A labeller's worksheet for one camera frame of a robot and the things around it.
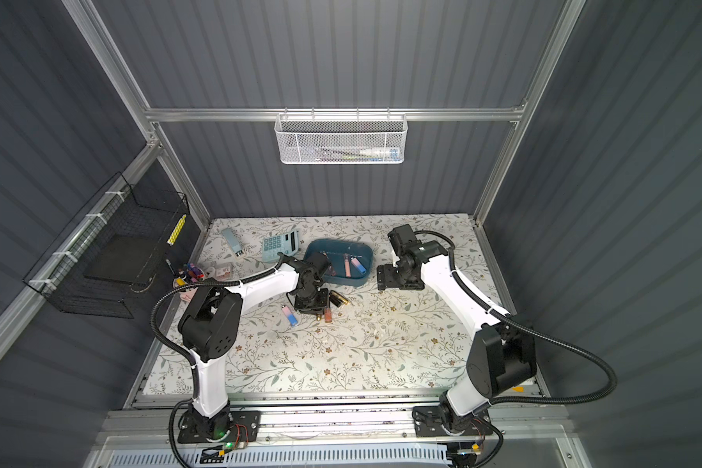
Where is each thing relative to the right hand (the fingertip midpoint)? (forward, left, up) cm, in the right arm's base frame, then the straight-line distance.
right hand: (396, 282), depth 84 cm
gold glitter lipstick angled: (+2, +18, -13) cm, 22 cm away
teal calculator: (+25, +39, -13) cm, 48 cm away
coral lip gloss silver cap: (-4, +21, -14) cm, 25 cm away
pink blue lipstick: (+16, +11, -13) cm, 23 cm away
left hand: (-5, +21, -12) cm, 25 cm away
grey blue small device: (+26, +60, -12) cm, 66 cm away
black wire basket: (-4, +75, +15) cm, 76 cm away
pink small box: (+11, +59, -12) cm, 61 cm away
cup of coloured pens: (+3, +63, -1) cm, 63 cm away
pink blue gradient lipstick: (-5, +33, -15) cm, 36 cm away
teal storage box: (+22, +19, -13) cm, 32 cm away
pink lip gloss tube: (+14, +15, -14) cm, 25 cm away
